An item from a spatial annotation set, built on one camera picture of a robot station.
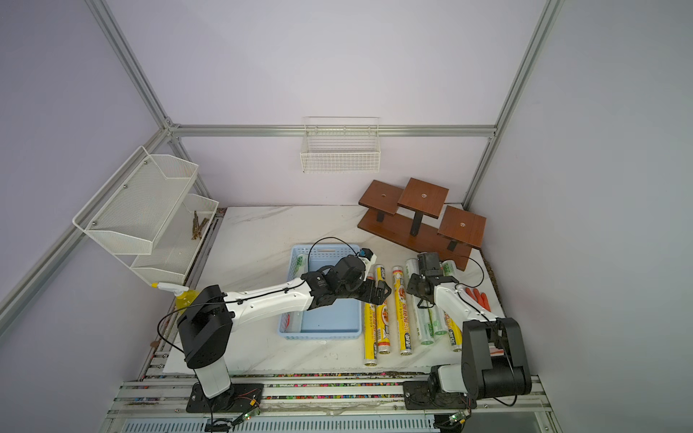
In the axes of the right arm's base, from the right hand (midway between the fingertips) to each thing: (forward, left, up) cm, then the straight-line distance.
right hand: (420, 291), depth 92 cm
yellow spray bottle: (-5, +75, +11) cm, 75 cm away
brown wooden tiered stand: (+27, -2, +8) cm, 28 cm away
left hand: (-5, +15, +10) cm, 19 cm away
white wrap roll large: (-9, +1, +1) cm, 9 cm away
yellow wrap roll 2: (-9, +14, +1) cm, 17 cm away
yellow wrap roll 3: (-8, +7, +1) cm, 11 cm away
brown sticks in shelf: (+21, +79, +13) cm, 83 cm away
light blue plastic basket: (-10, +29, 0) cm, 31 cm away
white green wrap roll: (-10, +43, +2) cm, 44 cm away
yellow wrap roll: (-15, +18, +1) cm, 24 cm away
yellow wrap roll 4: (-14, -8, 0) cm, 17 cm away
